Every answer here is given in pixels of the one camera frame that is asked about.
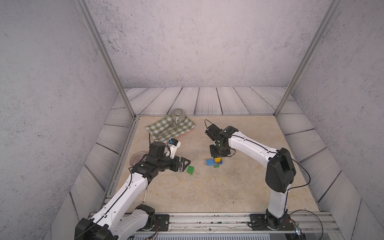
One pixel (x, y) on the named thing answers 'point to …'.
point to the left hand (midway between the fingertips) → (186, 160)
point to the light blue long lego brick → (211, 162)
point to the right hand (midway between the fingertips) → (215, 156)
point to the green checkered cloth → (166, 128)
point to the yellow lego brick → (218, 160)
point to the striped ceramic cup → (178, 115)
